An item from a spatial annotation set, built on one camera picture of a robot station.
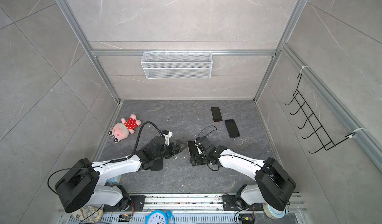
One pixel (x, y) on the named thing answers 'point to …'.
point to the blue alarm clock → (158, 217)
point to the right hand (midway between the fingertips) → (197, 159)
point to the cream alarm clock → (273, 213)
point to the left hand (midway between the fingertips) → (186, 145)
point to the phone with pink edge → (216, 113)
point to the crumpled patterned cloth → (88, 214)
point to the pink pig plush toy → (121, 130)
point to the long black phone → (192, 148)
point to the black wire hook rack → (320, 136)
